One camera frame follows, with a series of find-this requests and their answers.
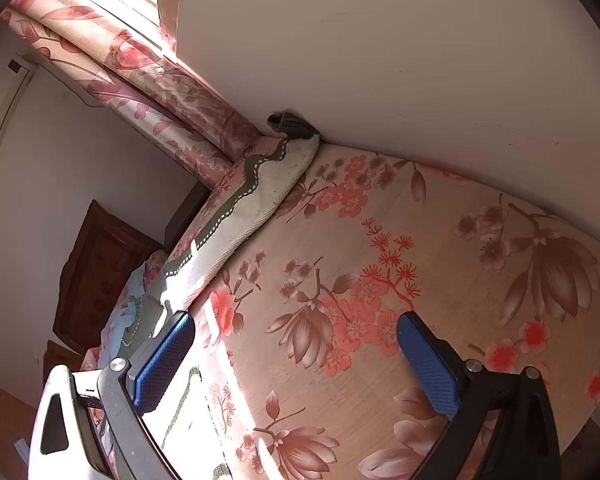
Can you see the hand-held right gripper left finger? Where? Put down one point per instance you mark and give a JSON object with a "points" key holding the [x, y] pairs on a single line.
{"points": [[162, 360]]}

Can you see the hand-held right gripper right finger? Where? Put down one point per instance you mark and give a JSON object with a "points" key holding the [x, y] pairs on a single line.
{"points": [[427, 365]]}

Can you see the green and white knit sweater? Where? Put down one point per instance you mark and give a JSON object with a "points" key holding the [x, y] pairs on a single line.
{"points": [[260, 190]]}

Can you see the dark wooden headboard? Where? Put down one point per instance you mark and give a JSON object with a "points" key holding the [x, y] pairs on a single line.
{"points": [[100, 260]]}

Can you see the floral bed sheet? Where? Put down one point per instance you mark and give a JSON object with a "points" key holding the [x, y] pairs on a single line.
{"points": [[380, 220]]}

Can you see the pink floral curtain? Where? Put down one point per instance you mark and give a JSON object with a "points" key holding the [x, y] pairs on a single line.
{"points": [[145, 90]]}

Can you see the white wall air conditioner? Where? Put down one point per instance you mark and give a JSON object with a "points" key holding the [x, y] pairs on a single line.
{"points": [[5, 105]]}

